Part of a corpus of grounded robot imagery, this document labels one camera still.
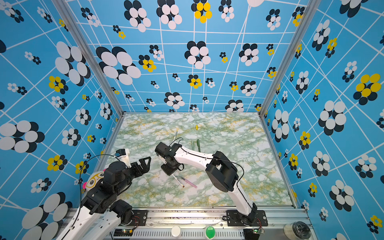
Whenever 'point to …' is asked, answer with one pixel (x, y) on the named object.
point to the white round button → (176, 231)
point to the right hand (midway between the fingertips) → (170, 170)
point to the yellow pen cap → (197, 127)
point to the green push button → (210, 232)
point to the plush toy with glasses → (92, 181)
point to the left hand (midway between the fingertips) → (146, 160)
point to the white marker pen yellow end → (175, 135)
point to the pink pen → (189, 182)
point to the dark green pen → (198, 145)
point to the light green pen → (193, 145)
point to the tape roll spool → (297, 230)
